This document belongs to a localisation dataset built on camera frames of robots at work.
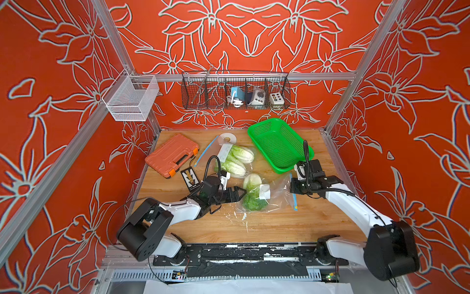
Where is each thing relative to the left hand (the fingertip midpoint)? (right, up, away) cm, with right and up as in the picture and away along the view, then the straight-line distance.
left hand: (242, 192), depth 84 cm
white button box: (+19, +46, +9) cm, 50 cm away
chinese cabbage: (+4, -2, -5) cm, 6 cm away
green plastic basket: (+26, +20, +25) cm, 42 cm away
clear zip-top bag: (-10, +19, +12) cm, 24 cm away
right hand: (+21, +3, +1) cm, 21 cm away
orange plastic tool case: (-41, +16, +16) cm, 46 cm away
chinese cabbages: (-3, +12, +9) cm, 16 cm away
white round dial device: (+9, +47, +7) cm, 48 cm away
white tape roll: (-5, +27, +30) cm, 41 cm away
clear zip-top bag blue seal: (+16, 0, 0) cm, 16 cm away
